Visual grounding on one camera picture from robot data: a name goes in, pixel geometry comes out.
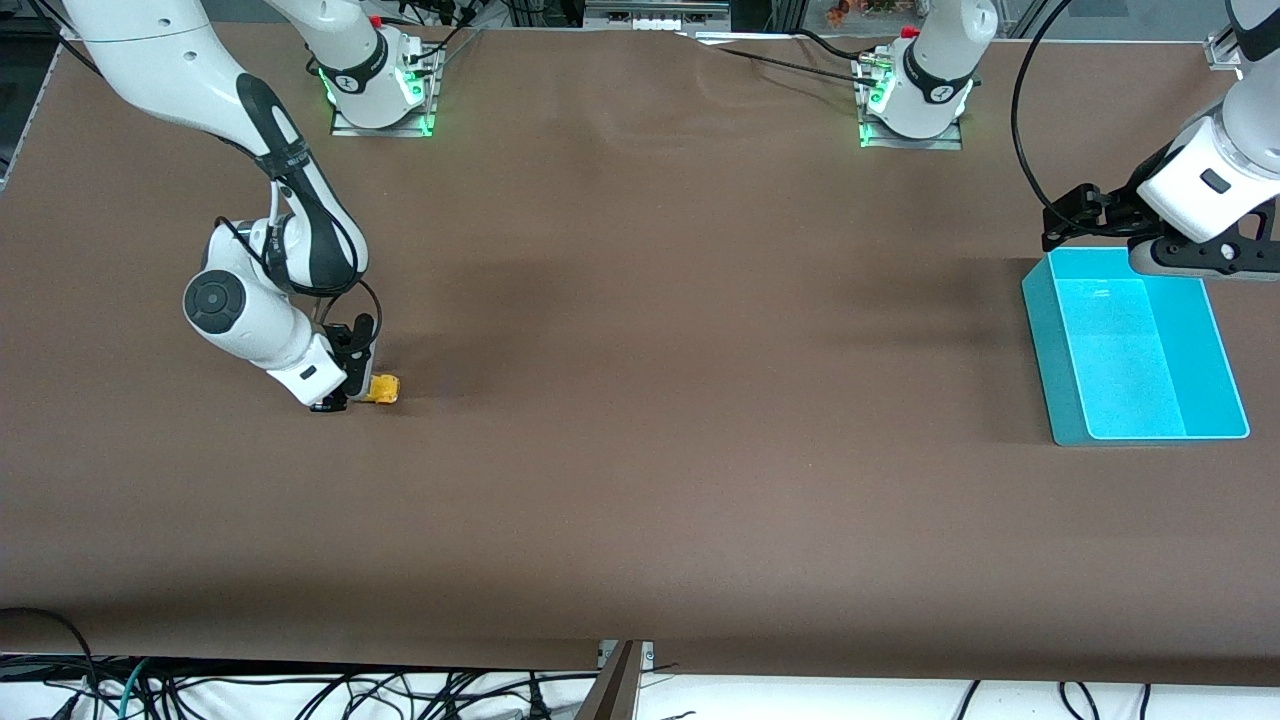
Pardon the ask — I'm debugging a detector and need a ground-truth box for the black looped floor cable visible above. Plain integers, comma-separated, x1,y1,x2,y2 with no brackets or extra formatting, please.
0,607,101,720

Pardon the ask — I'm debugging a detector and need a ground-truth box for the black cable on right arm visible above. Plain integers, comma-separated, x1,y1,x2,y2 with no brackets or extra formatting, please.
213,185,384,341

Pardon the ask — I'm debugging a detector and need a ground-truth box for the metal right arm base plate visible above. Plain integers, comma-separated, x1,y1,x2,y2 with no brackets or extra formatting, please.
330,45,439,139

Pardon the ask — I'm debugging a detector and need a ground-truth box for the teal floor cable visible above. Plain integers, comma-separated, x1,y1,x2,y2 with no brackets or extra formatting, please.
118,658,153,720

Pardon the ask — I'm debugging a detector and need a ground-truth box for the black cable at arm base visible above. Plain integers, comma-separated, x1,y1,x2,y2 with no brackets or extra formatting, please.
425,25,486,71

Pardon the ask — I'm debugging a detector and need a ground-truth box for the teal plastic storage bin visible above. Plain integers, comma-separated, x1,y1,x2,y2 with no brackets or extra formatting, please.
1020,247,1252,447

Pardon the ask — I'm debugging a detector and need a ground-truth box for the metal table strut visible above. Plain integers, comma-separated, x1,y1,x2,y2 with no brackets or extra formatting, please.
575,640,656,720

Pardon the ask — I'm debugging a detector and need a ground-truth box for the black cable across table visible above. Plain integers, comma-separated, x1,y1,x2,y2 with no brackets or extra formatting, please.
690,38,883,91

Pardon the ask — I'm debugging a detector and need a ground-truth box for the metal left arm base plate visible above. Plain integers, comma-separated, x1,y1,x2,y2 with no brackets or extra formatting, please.
857,55,965,151

